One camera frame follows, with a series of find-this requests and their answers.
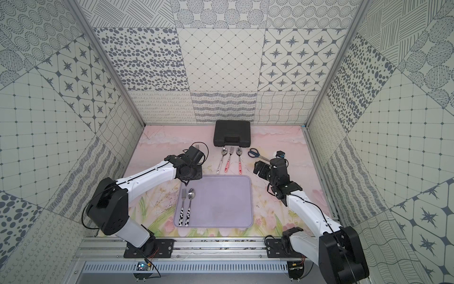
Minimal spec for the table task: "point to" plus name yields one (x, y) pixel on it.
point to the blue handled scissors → (253, 152)
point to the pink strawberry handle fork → (232, 150)
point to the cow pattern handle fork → (183, 197)
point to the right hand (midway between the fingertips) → (262, 168)
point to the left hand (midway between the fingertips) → (198, 171)
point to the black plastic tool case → (232, 133)
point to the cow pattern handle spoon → (191, 194)
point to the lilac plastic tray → (220, 201)
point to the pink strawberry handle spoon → (239, 151)
